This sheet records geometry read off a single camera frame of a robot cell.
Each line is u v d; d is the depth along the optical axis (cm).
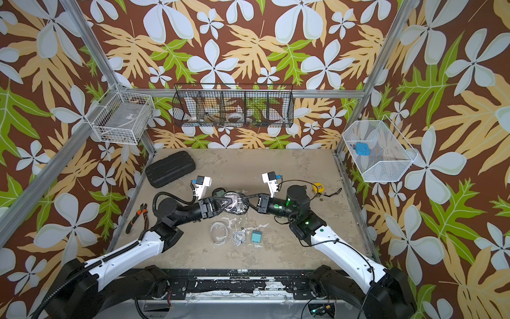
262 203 61
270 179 65
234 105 97
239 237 87
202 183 65
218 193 98
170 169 104
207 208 61
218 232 89
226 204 64
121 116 86
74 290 40
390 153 77
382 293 39
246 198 67
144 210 95
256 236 86
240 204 67
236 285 75
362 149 85
